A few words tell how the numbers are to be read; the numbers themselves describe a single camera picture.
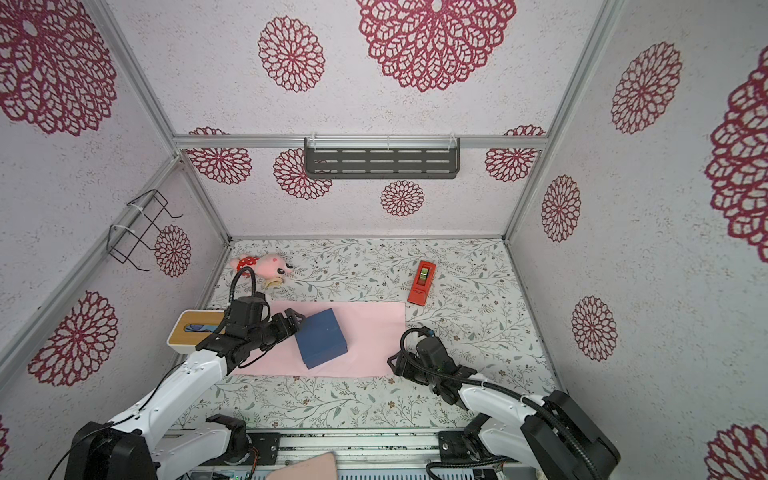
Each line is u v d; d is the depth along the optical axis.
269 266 1.02
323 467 0.71
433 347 0.66
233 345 0.59
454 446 0.73
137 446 0.41
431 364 0.68
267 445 0.74
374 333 1.00
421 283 1.02
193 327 0.92
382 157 0.95
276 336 0.74
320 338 0.86
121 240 0.72
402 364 0.76
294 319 0.77
